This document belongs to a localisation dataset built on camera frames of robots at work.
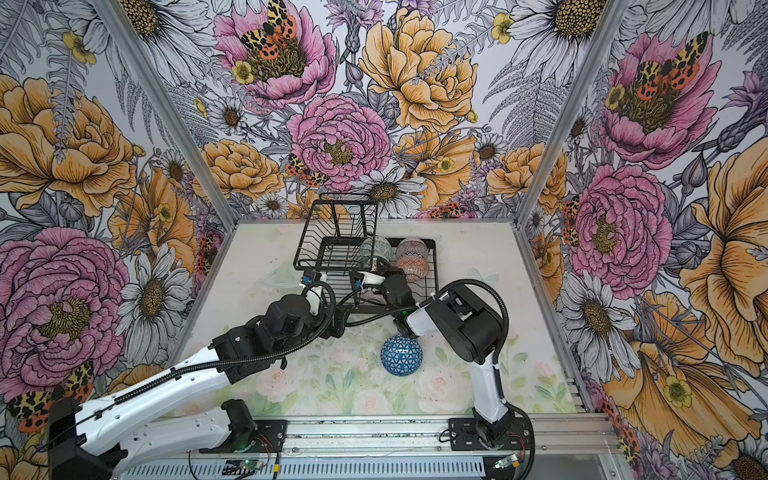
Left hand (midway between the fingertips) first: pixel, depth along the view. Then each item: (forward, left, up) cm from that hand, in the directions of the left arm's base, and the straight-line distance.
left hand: (332, 311), depth 75 cm
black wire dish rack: (+35, +3, -10) cm, 37 cm away
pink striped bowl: (+34, -23, -14) cm, 43 cm away
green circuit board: (-29, +18, -20) cm, 39 cm away
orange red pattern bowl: (+25, -23, -17) cm, 39 cm away
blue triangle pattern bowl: (-4, -17, -19) cm, 26 cm away
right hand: (+21, -13, -8) cm, 26 cm away
